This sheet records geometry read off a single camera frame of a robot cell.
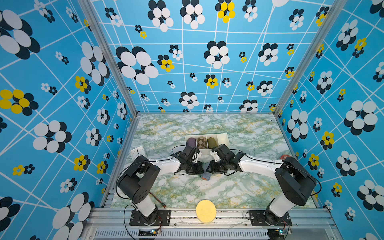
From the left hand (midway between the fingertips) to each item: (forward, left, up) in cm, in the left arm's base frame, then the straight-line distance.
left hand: (205, 171), depth 88 cm
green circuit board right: (-30, -33, -1) cm, 45 cm away
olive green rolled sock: (+18, -5, +4) cm, 19 cm away
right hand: (0, -2, +1) cm, 2 cm away
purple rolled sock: (+19, +8, +4) cm, 21 cm away
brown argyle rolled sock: (+18, +1, +4) cm, 18 cm away
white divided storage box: (+22, -13, +1) cm, 26 cm away
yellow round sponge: (-21, 0, +1) cm, 21 cm away
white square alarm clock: (+13, +43, +1) cm, 45 cm away
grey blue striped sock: (-3, 0, +2) cm, 4 cm away
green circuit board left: (-30, +25, -2) cm, 39 cm away
